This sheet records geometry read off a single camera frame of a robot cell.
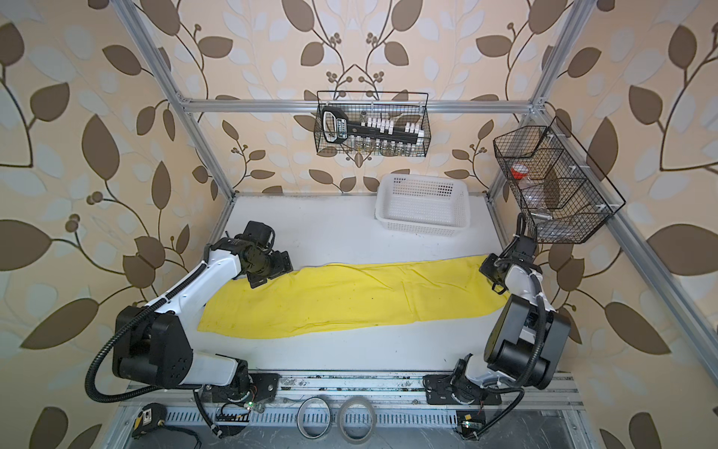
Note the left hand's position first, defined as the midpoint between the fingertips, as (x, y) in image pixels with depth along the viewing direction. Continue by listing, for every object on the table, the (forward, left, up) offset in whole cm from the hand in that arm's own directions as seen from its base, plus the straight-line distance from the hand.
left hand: (278, 269), depth 86 cm
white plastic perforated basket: (+38, -51, -10) cm, 64 cm away
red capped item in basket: (+20, -72, +24) cm, 78 cm away
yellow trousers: (-4, -15, -11) cm, 19 cm away
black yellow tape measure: (-37, +26, -8) cm, 46 cm away
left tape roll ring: (-37, -11, -12) cm, 40 cm away
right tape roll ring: (-34, -22, -10) cm, 42 cm away
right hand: (+2, -68, -3) cm, 68 cm away
